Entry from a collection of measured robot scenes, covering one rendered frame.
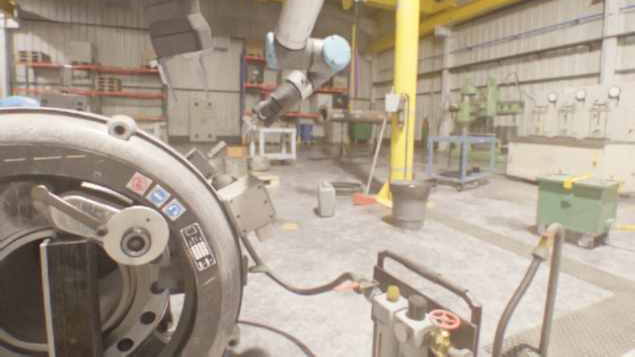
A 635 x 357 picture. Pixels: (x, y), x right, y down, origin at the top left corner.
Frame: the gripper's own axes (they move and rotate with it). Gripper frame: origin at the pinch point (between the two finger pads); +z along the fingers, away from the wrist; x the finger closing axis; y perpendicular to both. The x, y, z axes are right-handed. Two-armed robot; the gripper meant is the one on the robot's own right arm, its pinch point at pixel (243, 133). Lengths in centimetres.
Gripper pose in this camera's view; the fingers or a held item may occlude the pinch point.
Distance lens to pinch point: 99.4
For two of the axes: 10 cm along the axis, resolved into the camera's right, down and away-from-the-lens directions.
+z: -6.8, 6.7, -2.9
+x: 6.6, 7.4, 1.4
